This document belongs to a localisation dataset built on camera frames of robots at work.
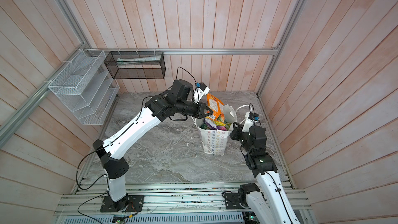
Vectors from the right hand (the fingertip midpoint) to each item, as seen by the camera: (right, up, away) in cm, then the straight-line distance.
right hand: (233, 121), depth 75 cm
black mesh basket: (-60, +37, +29) cm, 76 cm away
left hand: (-12, +3, -9) cm, 15 cm away
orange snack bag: (-10, +7, -5) cm, 13 cm away
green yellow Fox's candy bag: (-8, 0, -5) cm, 9 cm away
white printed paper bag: (-9, -10, +1) cm, 14 cm away
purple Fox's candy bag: (-11, -2, +3) cm, 12 cm away
